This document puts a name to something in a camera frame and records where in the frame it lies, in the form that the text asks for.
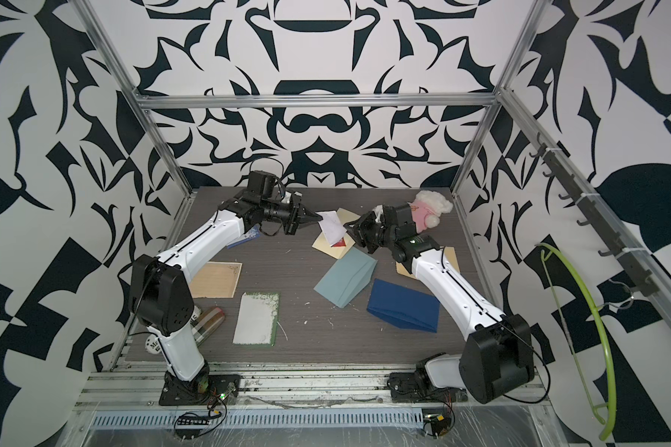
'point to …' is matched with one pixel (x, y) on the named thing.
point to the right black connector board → (436, 421)
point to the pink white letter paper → (333, 227)
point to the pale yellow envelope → (321, 243)
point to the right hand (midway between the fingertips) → (342, 221)
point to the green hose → (611, 418)
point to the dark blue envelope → (403, 307)
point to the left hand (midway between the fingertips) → (323, 212)
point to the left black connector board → (194, 420)
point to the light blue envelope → (349, 276)
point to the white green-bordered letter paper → (257, 319)
